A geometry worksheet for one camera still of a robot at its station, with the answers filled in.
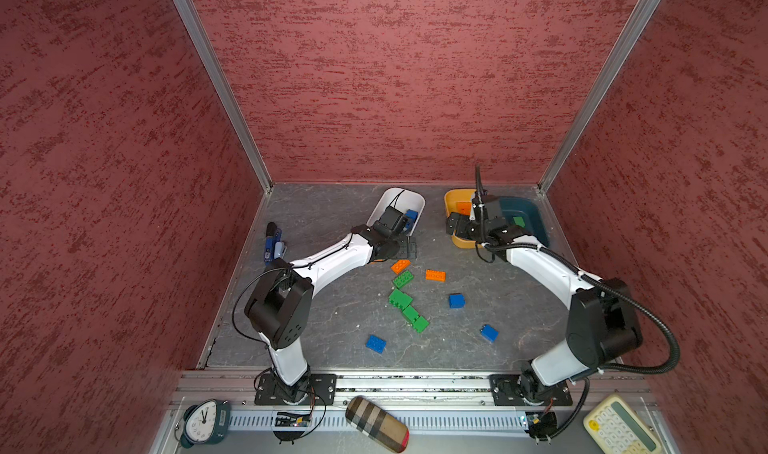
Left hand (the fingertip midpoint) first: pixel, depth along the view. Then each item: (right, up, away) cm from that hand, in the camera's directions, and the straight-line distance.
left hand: (399, 253), depth 90 cm
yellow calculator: (+51, -38, -22) cm, 67 cm away
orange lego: (0, -5, +8) cm, 9 cm away
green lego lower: (+3, -17, -4) cm, 18 cm away
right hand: (+18, +8, +1) cm, 20 cm away
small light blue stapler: (-41, 0, +8) cm, 41 cm away
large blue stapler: (-44, +4, +13) cm, 46 cm away
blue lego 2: (-7, -24, -9) cm, 26 cm away
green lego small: (+43, +10, +14) cm, 46 cm away
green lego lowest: (+6, -20, -5) cm, 21 cm away
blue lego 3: (+25, -22, -6) cm, 34 cm away
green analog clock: (-44, -35, -24) cm, 61 cm away
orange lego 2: (+11, -8, +5) cm, 14 cm away
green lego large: (0, -14, -2) cm, 14 cm away
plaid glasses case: (-6, -36, -23) cm, 43 cm away
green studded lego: (+1, -9, +3) cm, 9 cm away
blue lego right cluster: (+18, -15, 0) cm, 23 cm away
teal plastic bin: (+49, +14, +22) cm, 56 cm away
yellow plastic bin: (+20, +18, +20) cm, 34 cm away
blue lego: (+5, +12, +20) cm, 24 cm away
